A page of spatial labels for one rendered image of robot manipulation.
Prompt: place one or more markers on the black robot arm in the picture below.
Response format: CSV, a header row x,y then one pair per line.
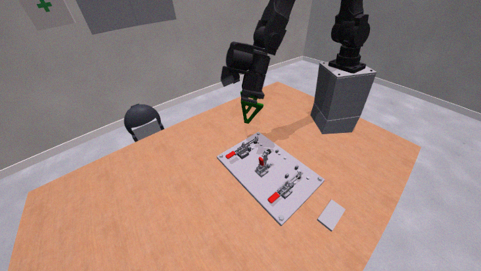
x,y
270,32

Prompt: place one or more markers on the black toggle clamp with red handle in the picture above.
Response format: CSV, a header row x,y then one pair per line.
x,y
285,190

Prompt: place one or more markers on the white fixture plate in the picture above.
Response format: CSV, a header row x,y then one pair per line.
x,y
262,188

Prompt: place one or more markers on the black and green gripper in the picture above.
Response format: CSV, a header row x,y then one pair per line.
x,y
256,94

